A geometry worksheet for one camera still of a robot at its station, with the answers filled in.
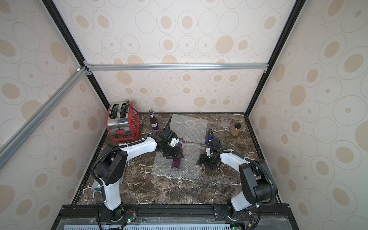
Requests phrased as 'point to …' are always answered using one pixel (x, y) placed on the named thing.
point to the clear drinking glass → (226, 119)
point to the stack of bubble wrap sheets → (189, 129)
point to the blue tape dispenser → (211, 137)
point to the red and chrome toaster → (123, 122)
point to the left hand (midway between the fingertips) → (184, 156)
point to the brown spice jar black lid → (235, 130)
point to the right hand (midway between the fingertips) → (205, 163)
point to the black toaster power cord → (128, 103)
